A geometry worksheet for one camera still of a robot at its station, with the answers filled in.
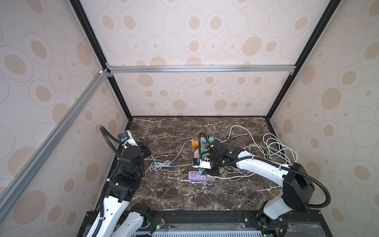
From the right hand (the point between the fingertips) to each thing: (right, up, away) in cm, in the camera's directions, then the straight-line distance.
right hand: (203, 168), depth 82 cm
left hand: (-29, +18, -16) cm, 38 cm away
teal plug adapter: (-2, 0, -4) cm, 4 cm away
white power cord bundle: (+48, +9, +18) cm, 52 cm away
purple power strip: (-5, -5, +3) cm, 8 cm away
